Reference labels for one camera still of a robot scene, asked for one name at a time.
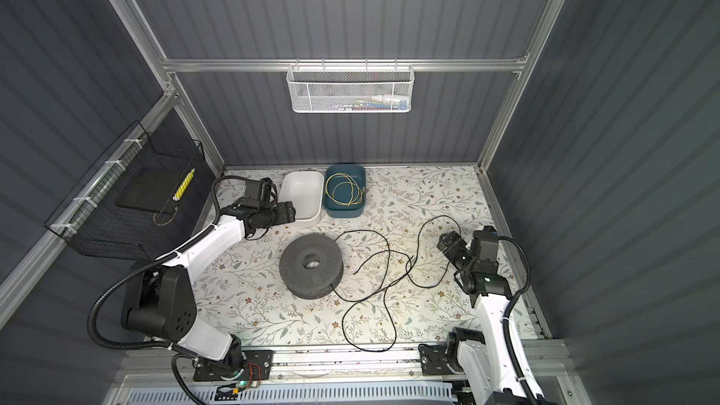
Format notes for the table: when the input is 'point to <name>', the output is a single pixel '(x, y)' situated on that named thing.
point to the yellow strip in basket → (177, 194)
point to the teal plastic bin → (344, 190)
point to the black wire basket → (91, 218)
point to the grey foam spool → (311, 265)
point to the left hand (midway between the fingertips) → (285, 211)
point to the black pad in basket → (148, 187)
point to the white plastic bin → (305, 189)
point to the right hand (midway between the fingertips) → (454, 245)
